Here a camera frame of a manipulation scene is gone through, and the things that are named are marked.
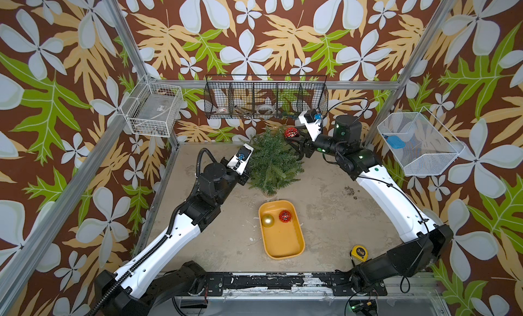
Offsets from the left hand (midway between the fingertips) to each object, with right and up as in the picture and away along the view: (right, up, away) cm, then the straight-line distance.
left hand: (244, 150), depth 68 cm
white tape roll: (+8, +22, +31) cm, 39 cm away
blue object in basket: (+64, +5, +18) cm, 66 cm away
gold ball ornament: (+9, -29, +19) cm, 35 cm away
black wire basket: (+7, +28, +30) cm, 42 cm away
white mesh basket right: (+72, +4, +16) cm, 74 cm away
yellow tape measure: (+45, -40, +12) cm, 62 cm away
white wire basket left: (-41, +19, +18) cm, 48 cm away
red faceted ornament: (+16, -27, +19) cm, 36 cm away
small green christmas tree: (+11, -4, +9) cm, 15 cm away
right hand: (+16, +6, +1) cm, 17 cm away
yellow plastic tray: (+15, -34, +18) cm, 42 cm away
